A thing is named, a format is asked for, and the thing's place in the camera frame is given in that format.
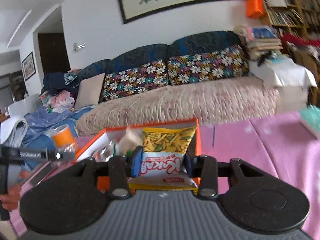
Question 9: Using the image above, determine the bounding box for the left floral cushion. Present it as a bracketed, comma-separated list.
[99, 60, 169, 102]

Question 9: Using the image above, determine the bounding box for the pink flower tablecloth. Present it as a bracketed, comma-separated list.
[23, 112, 319, 239]

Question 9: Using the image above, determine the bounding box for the stack of books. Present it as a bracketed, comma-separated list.
[233, 25, 283, 60]

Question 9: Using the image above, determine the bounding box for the sofa with quilted cover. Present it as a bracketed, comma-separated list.
[75, 31, 280, 136]

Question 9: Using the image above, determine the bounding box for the black smartphone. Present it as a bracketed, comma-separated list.
[30, 163, 55, 186]

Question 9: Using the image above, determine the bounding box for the small framed picture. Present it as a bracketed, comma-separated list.
[22, 52, 36, 81]

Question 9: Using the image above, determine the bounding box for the teal tissue pack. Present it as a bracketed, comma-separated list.
[299, 105, 320, 139]

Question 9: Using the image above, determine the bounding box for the blue striped blanket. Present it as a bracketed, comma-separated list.
[21, 104, 96, 170]

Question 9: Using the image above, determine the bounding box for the orange paper cup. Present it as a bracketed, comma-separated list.
[50, 125, 78, 154]

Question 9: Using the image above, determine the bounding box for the person left hand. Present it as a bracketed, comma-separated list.
[1, 183, 22, 211]

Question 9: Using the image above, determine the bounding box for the beige plain cushion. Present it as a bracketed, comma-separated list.
[74, 73, 105, 109]

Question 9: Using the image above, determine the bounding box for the wall light switch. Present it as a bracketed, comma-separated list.
[73, 43, 86, 53]

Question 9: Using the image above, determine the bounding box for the orange hanging bag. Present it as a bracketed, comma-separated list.
[246, 0, 264, 20]

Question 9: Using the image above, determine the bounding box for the Kaka yellow chips bag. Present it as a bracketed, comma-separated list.
[128, 126, 197, 190]

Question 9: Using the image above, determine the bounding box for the orange cardboard box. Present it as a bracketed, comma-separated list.
[76, 118, 201, 192]

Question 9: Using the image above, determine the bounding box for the right floral cushion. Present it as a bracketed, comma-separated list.
[167, 45, 249, 85]

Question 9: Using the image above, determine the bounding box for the wooden bookshelf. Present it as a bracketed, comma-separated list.
[259, 0, 319, 40]

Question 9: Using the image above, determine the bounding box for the floral cushion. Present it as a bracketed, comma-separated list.
[99, 60, 169, 102]
[167, 45, 249, 85]

